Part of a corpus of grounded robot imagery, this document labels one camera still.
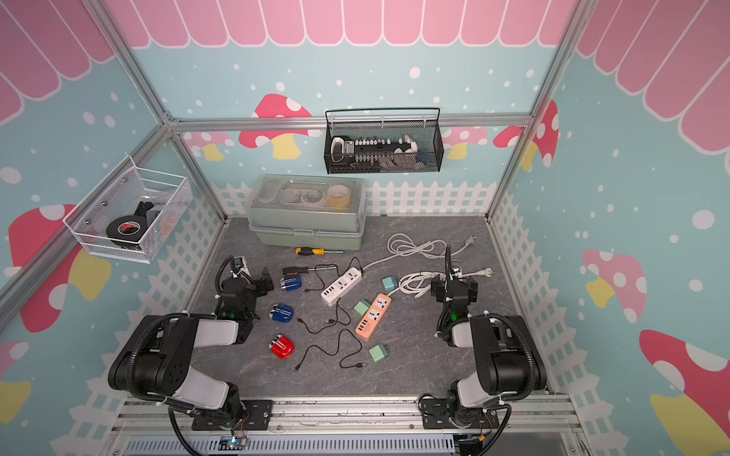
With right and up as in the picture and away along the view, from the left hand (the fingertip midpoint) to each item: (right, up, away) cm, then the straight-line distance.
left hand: (253, 274), depth 93 cm
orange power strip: (+38, -15, -6) cm, 41 cm away
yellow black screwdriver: (+14, +7, +13) cm, 20 cm away
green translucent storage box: (+8, +22, +12) cm, 27 cm away
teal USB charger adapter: (+45, -4, +4) cm, 46 cm away
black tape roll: (-21, +14, -23) cm, 34 cm away
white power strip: (+28, -5, +4) cm, 29 cm away
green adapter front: (+41, -22, -10) cm, 48 cm away
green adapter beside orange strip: (+36, -11, -1) cm, 37 cm away
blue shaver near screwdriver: (+11, -4, +4) cm, 12 cm away
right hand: (+66, 0, 0) cm, 66 cm away
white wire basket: (-23, +18, -21) cm, 36 cm away
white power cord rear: (+52, +9, +16) cm, 55 cm away
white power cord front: (+55, -4, +6) cm, 55 cm away
